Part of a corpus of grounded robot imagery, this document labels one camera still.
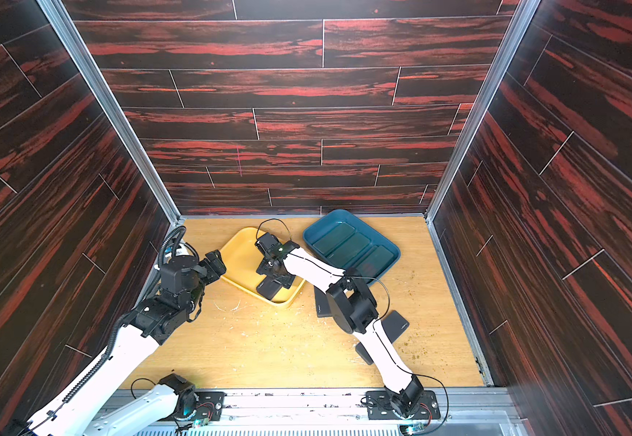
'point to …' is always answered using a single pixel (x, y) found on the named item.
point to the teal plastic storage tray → (319, 228)
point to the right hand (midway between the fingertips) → (274, 272)
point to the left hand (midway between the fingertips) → (213, 257)
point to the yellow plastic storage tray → (240, 257)
